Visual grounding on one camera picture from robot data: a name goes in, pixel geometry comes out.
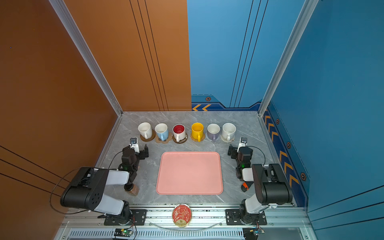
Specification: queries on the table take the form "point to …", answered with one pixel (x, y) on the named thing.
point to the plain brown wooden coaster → (150, 138)
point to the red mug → (179, 132)
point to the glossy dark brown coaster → (181, 141)
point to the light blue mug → (162, 131)
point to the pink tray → (190, 173)
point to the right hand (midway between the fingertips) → (238, 145)
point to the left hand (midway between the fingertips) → (137, 144)
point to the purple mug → (213, 131)
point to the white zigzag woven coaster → (225, 140)
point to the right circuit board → (252, 233)
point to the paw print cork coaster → (159, 140)
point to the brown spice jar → (131, 189)
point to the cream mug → (145, 130)
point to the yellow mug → (197, 131)
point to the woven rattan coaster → (196, 140)
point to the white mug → (228, 131)
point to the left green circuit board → (124, 232)
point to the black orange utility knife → (244, 187)
